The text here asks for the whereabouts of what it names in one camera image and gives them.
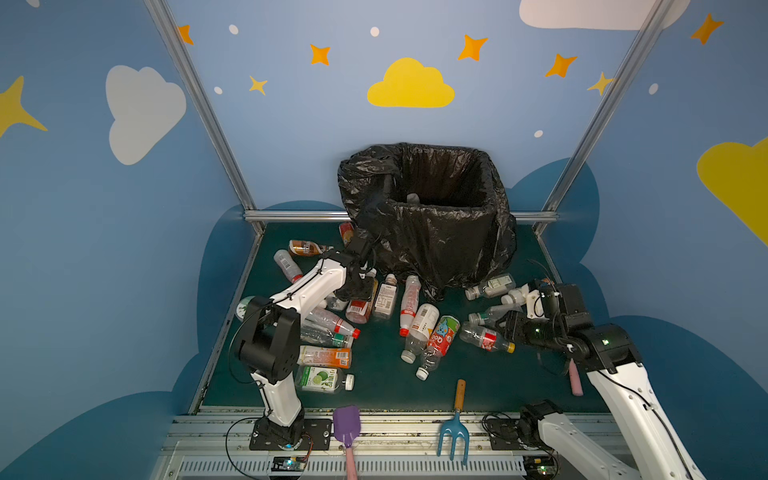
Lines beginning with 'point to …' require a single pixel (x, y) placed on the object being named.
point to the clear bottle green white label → (492, 287)
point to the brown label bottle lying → (305, 248)
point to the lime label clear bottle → (322, 379)
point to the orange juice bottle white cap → (334, 357)
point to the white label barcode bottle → (423, 322)
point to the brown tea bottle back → (346, 231)
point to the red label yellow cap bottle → (487, 339)
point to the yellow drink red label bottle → (359, 311)
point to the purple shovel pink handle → (346, 428)
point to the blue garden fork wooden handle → (456, 426)
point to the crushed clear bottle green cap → (321, 337)
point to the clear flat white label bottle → (385, 297)
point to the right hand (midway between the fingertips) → (506, 322)
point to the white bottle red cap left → (288, 265)
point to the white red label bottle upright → (409, 304)
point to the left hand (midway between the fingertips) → (365, 294)
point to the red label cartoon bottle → (441, 342)
